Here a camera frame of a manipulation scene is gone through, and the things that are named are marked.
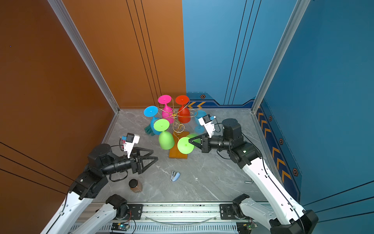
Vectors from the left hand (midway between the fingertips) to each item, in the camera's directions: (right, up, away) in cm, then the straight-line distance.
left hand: (155, 155), depth 61 cm
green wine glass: (+12, +3, +2) cm, 13 cm away
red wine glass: (+11, +18, +22) cm, 31 cm away
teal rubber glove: (-16, +8, +43) cm, 47 cm away
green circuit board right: (+42, -38, +9) cm, 57 cm away
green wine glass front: (+3, +5, +11) cm, 13 cm away
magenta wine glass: (+2, +19, +21) cm, 29 cm away
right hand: (+15, +5, +1) cm, 16 cm away
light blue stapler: (+6, -17, +22) cm, 28 cm away
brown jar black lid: (-14, -19, +12) cm, 26 cm away
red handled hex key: (+48, -21, +22) cm, 57 cm away
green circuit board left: (-20, -37, +9) cm, 43 cm away
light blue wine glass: (+21, +9, +47) cm, 52 cm away
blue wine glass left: (-5, +20, +13) cm, 24 cm away
